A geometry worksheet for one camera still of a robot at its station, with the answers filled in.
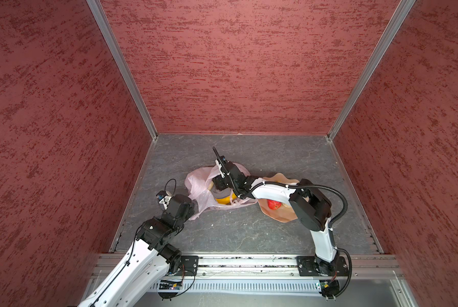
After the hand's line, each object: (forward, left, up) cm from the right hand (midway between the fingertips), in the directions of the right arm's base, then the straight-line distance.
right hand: (217, 179), depth 92 cm
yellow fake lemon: (-9, -4, -4) cm, 11 cm away
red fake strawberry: (-13, -26, -3) cm, 29 cm away
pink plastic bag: (-10, +7, +14) cm, 18 cm away
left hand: (-17, +11, +3) cm, 21 cm away
